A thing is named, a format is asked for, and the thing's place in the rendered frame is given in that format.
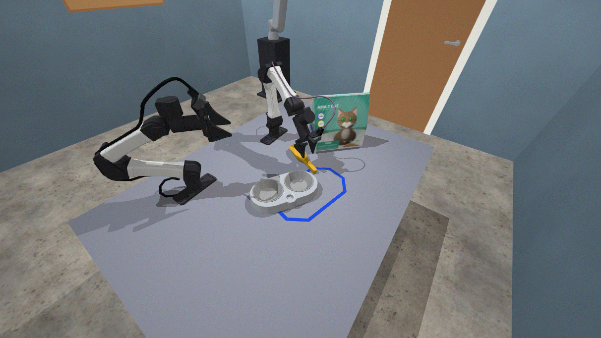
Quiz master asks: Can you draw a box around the yellow scoop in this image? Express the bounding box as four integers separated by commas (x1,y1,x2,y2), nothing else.
290,144,317,174

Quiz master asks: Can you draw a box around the blue tape strip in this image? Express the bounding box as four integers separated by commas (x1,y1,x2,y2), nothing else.
278,168,346,222

